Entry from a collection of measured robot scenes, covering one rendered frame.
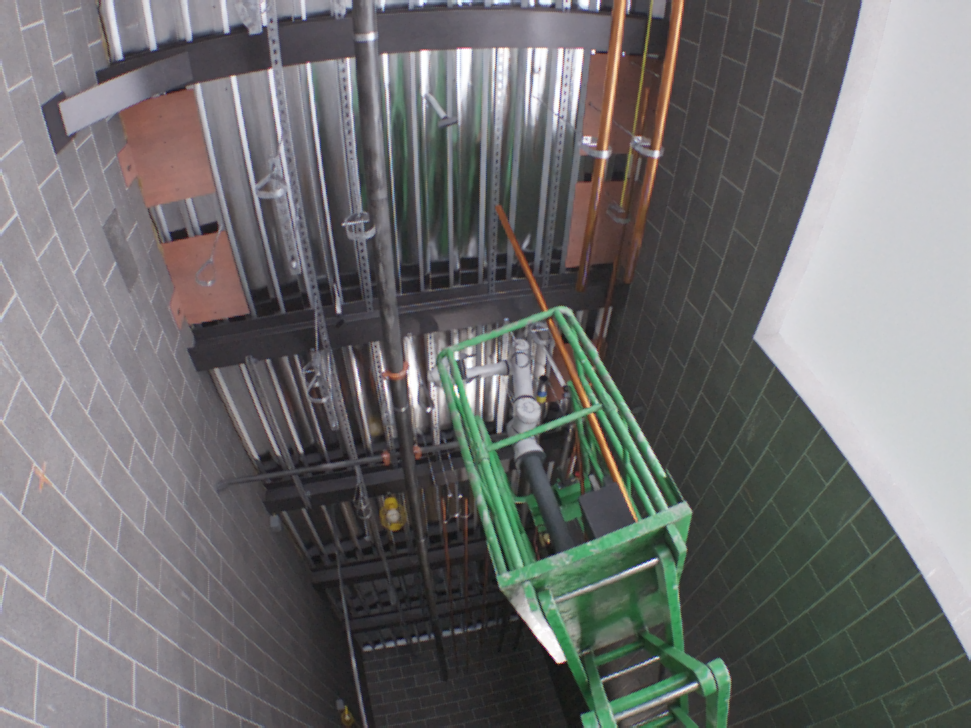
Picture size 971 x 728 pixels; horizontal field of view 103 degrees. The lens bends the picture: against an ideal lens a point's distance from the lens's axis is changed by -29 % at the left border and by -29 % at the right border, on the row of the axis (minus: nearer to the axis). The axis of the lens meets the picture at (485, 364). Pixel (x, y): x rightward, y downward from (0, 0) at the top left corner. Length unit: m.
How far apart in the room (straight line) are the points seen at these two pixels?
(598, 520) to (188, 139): 2.74
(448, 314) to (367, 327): 0.54
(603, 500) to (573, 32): 2.28
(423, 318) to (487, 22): 1.87
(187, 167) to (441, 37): 1.54
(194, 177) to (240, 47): 0.85
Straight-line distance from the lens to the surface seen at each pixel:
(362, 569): 6.57
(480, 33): 2.83
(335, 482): 5.00
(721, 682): 1.82
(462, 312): 3.55
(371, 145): 2.21
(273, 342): 3.55
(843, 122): 2.46
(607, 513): 2.01
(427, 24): 2.77
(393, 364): 2.86
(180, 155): 3.19
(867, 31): 2.42
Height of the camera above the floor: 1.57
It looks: 44 degrees up
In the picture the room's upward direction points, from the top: 21 degrees counter-clockwise
